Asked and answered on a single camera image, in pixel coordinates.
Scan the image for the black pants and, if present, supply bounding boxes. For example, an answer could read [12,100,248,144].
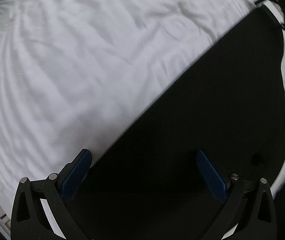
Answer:
[70,5,285,239]

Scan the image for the white bed duvet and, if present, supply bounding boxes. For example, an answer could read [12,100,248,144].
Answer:
[0,0,285,239]

